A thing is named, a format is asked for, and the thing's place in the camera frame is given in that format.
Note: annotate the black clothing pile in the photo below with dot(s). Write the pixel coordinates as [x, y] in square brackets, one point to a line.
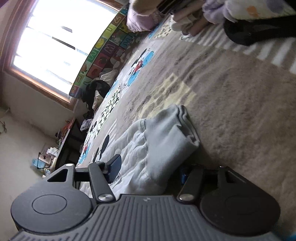
[97, 91]

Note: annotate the desk lamp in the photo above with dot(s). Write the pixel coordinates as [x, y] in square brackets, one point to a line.
[44, 160]

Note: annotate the cartoon printed brown blanket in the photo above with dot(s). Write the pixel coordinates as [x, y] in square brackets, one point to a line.
[231, 97]

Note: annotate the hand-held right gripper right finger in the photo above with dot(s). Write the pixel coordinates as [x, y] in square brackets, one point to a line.
[184, 177]

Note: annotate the light grey quilted garment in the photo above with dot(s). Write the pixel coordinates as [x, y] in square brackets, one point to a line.
[148, 148]

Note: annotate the colourful alphabet headboard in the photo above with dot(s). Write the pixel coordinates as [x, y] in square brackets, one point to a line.
[104, 53]

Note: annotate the window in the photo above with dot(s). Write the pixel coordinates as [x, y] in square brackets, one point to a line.
[60, 46]

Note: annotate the black desk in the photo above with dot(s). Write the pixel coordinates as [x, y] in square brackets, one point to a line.
[69, 143]

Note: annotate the purple pillow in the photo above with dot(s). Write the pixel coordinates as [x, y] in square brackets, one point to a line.
[140, 18]

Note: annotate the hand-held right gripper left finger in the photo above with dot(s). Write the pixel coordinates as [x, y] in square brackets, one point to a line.
[113, 167]

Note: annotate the folded pale pink garments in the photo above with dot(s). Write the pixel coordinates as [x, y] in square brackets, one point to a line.
[189, 25]

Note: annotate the pale grey crumpled clothes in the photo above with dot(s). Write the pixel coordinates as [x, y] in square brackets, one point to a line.
[86, 124]

